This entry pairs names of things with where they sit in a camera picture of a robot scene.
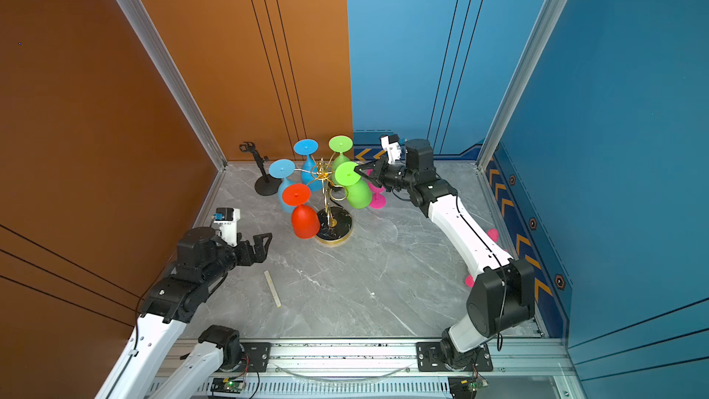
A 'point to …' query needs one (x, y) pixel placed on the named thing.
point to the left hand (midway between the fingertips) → (258, 231)
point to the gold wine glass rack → (335, 223)
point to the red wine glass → (306, 223)
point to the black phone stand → (266, 185)
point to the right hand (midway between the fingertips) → (357, 169)
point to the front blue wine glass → (282, 168)
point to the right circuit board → (465, 387)
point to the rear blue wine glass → (306, 147)
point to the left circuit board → (227, 385)
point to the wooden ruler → (273, 288)
